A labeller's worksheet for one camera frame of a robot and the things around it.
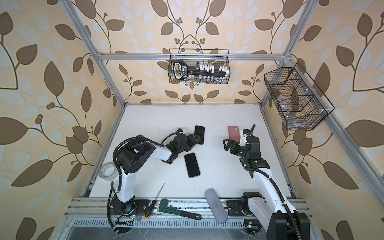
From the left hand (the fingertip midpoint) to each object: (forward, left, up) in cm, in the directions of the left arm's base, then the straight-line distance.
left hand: (201, 137), depth 94 cm
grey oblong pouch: (-41, -10, -2) cm, 42 cm away
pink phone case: (+8, -23, -5) cm, 25 cm away
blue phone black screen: (+6, +1, -1) cm, 6 cm away
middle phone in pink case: (-16, +5, -6) cm, 18 cm away
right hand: (-8, -17, +7) cm, 20 cm away
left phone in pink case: (-20, +16, +8) cm, 27 cm away
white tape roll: (-21, +55, -8) cm, 59 cm away
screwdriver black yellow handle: (-38, +24, -4) cm, 46 cm away
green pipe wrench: (-39, +18, -4) cm, 43 cm away
